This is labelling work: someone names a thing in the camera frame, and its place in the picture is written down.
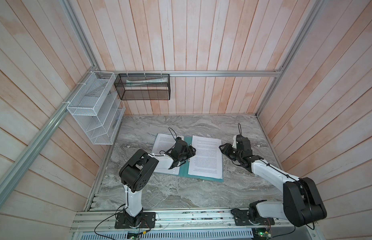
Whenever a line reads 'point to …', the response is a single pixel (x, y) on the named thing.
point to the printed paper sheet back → (207, 162)
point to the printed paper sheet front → (163, 143)
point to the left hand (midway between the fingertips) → (193, 153)
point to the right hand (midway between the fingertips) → (220, 147)
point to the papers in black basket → (146, 81)
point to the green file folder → (184, 169)
